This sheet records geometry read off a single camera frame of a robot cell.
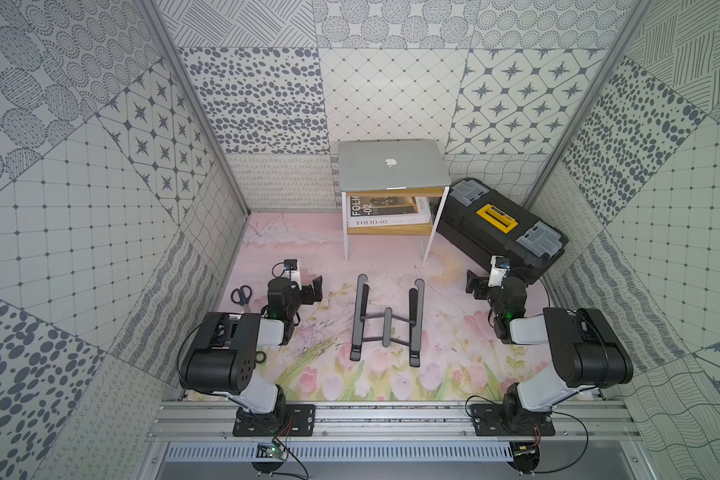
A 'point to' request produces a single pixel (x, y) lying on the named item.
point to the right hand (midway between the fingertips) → (482, 274)
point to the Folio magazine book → (388, 211)
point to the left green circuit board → (271, 450)
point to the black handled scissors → (242, 297)
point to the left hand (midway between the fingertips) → (302, 273)
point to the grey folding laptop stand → (388, 328)
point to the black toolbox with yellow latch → (481, 225)
